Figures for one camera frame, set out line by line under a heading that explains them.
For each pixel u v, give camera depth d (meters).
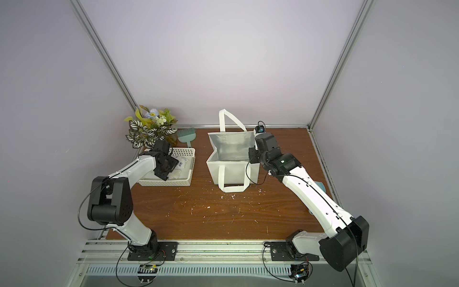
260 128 0.65
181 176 0.97
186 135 1.16
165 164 0.77
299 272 0.70
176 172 0.92
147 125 0.85
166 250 0.73
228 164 0.75
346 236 0.37
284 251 0.67
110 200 0.47
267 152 0.54
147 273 0.72
